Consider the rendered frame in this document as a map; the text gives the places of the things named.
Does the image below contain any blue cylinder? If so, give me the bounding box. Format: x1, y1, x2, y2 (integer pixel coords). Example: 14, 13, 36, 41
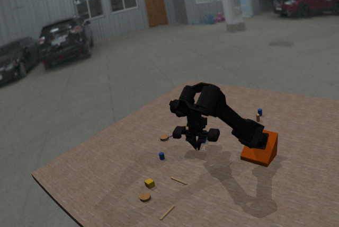
159, 152, 165, 160

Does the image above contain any yellow cube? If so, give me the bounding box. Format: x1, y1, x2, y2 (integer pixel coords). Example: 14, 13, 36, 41
144, 178, 155, 189

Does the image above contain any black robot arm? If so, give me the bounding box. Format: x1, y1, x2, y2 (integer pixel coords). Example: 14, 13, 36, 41
169, 82, 269, 150

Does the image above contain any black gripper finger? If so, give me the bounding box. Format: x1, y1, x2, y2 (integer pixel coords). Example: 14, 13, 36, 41
197, 138, 205, 151
185, 136, 198, 150

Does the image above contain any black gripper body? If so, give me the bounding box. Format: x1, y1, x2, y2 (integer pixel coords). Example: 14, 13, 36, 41
173, 118, 220, 142

